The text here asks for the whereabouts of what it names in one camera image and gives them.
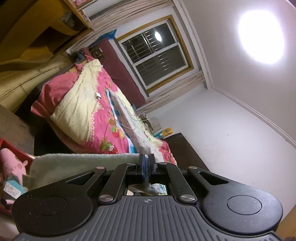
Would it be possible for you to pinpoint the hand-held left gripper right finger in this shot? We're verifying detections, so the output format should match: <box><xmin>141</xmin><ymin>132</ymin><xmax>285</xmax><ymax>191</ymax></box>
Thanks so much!
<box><xmin>147</xmin><ymin>153</ymin><xmax>230</xmax><ymax>205</ymax></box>

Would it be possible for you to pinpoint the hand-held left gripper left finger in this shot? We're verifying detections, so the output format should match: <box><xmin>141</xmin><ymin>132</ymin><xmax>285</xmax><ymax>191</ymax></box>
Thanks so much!
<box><xmin>66</xmin><ymin>153</ymin><xmax>146</xmax><ymax>205</ymax></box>

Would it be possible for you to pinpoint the pale green towel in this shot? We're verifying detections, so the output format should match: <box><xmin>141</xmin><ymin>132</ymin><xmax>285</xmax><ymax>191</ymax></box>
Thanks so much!
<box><xmin>28</xmin><ymin>152</ymin><xmax>163</xmax><ymax>195</ymax></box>

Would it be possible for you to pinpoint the pink pig plush toy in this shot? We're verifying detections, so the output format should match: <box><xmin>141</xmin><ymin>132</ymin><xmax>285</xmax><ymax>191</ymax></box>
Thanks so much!
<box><xmin>0</xmin><ymin>148</ymin><xmax>30</xmax><ymax>207</ymax></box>

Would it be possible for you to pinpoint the red cardboard box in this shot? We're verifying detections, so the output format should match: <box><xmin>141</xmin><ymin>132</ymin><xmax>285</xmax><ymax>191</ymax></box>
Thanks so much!
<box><xmin>0</xmin><ymin>138</ymin><xmax>36</xmax><ymax>216</ymax></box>

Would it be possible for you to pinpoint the yellow toy box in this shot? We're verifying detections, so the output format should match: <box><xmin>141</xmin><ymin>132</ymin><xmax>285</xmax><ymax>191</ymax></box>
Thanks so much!
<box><xmin>154</xmin><ymin>127</ymin><xmax>173</xmax><ymax>139</ymax></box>

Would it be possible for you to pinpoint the dark wooden nightstand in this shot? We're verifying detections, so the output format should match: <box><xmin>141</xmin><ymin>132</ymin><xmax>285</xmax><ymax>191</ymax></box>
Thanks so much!
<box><xmin>164</xmin><ymin>133</ymin><xmax>211</xmax><ymax>174</ymax></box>

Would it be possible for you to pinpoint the blue white printed sheet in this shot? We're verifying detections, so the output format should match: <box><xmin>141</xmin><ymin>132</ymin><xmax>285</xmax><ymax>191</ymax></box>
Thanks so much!
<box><xmin>105</xmin><ymin>89</ymin><xmax>162</xmax><ymax>156</ymax></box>

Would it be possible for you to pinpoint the beige curtain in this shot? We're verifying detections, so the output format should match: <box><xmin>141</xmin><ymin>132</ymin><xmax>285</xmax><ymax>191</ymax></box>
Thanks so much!
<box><xmin>67</xmin><ymin>0</ymin><xmax>182</xmax><ymax>55</ymax></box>
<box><xmin>138</xmin><ymin>71</ymin><xmax>213</xmax><ymax>114</ymax></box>

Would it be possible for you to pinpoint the maroon blanket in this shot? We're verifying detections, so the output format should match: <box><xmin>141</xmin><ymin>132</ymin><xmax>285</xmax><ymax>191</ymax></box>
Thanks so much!
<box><xmin>80</xmin><ymin>38</ymin><xmax>147</xmax><ymax>109</ymax></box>

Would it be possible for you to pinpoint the dark wooden bed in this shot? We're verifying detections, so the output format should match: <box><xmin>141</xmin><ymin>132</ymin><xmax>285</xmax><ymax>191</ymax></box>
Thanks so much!
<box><xmin>14</xmin><ymin>50</ymin><xmax>178</xmax><ymax>165</ymax></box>

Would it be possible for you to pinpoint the round ceiling light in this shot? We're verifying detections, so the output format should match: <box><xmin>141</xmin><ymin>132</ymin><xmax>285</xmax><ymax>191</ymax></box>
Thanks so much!
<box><xmin>238</xmin><ymin>10</ymin><xmax>285</xmax><ymax>65</ymax></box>

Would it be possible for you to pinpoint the yellow wooden cabinet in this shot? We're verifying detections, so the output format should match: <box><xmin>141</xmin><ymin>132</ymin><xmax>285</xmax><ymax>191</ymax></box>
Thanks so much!
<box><xmin>0</xmin><ymin>0</ymin><xmax>95</xmax><ymax>69</ymax></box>

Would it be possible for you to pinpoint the window with wooden frame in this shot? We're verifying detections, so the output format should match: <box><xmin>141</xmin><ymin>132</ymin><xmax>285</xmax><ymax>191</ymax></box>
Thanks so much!
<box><xmin>116</xmin><ymin>14</ymin><xmax>195</xmax><ymax>93</ymax></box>

